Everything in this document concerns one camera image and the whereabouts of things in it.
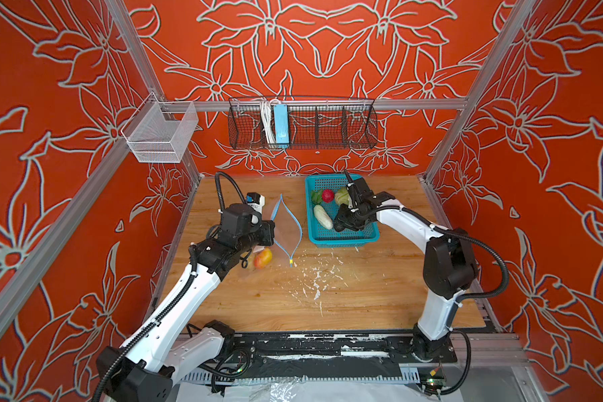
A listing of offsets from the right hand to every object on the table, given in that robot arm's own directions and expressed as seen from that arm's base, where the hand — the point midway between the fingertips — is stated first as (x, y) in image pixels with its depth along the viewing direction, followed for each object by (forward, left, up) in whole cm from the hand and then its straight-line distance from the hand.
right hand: (333, 219), depth 91 cm
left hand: (-10, +20, +14) cm, 27 cm away
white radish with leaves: (+8, +5, -6) cm, 12 cm away
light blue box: (+25, +18, +20) cm, 37 cm away
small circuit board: (-48, -25, -11) cm, 56 cm away
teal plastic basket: (-1, +3, -10) cm, 11 cm away
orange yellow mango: (-13, +26, -4) cm, 29 cm away
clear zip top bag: (-11, +16, +10) cm, 22 cm away
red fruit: (+17, 0, -6) cm, 18 cm away
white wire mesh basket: (+27, +65, +21) cm, 74 cm away
